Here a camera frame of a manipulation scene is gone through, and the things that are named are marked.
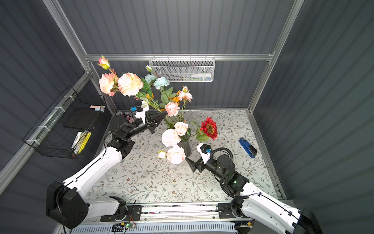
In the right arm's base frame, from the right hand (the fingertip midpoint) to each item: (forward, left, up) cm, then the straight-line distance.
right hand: (195, 151), depth 71 cm
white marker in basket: (+6, +58, +5) cm, 59 cm away
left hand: (+9, +14, +18) cm, 24 cm away
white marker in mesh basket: (+46, -4, +12) cm, 48 cm away
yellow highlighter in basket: (+2, +53, +4) cm, 53 cm away
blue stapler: (+14, -36, -21) cm, 44 cm away
